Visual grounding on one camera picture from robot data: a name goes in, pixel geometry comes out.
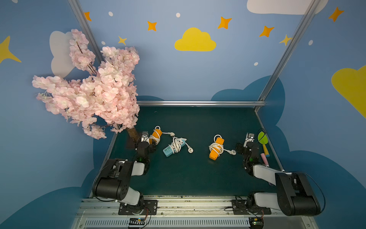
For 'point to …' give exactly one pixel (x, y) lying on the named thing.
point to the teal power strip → (167, 151)
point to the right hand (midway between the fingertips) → (248, 141)
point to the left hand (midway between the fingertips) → (145, 138)
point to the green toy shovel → (262, 138)
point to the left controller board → (137, 221)
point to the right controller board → (256, 223)
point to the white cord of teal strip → (176, 146)
